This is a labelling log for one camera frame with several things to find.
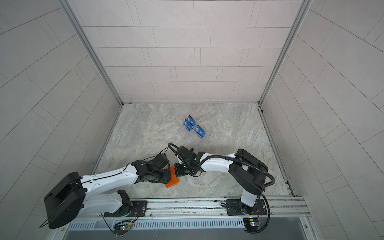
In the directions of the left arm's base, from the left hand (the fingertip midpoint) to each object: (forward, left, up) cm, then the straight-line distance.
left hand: (172, 178), depth 82 cm
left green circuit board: (-22, +19, +4) cm, 30 cm away
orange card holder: (-2, -2, +3) cm, 4 cm away
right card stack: (+25, -16, +9) cm, 31 cm away
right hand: (0, -2, +3) cm, 4 cm away
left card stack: (+32, -9, +9) cm, 34 cm away
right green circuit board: (-21, -39, +2) cm, 44 cm away
